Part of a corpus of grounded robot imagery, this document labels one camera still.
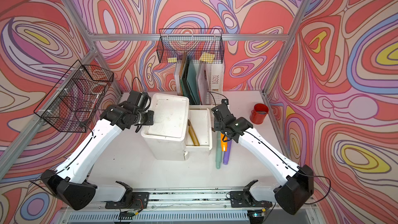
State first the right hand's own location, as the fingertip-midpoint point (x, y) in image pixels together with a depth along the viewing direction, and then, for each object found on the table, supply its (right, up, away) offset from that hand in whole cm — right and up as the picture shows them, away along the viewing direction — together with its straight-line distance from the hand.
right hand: (223, 124), depth 79 cm
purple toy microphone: (+4, -18, +9) cm, 21 cm away
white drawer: (-11, 0, +19) cm, 23 cm away
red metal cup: (+24, +4, +17) cm, 30 cm away
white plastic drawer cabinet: (-27, -4, -10) cm, 29 cm away
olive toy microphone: (-16, -6, +6) cm, 18 cm away
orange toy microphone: (0, -9, -5) cm, 10 cm away
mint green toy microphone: (-2, -19, +6) cm, 20 cm away
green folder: (-17, +24, +21) cm, 37 cm away
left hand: (-36, +4, -3) cm, 36 cm away
